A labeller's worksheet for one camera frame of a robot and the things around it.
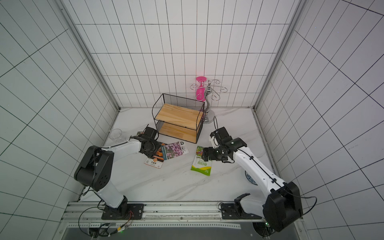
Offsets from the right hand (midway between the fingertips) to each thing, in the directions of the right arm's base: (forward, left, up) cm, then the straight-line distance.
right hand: (203, 156), depth 80 cm
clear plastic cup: (+15, +59, -6) cm, 61 cm away
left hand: (+5, +28, -10) cm, 30 cm away
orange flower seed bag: (+2, +29, -12) cm, 31 cm away
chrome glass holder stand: (+39, -4, -10) cm, 40 cm away
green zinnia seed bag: (0, +2, -12) cm, 12 cm away
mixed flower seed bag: (+20, +46, -10) cm, 52 cm away
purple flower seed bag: (+9, +20, -11) cm, 24 cm away
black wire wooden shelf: (+24, +16, +4) cm, 29 cm away
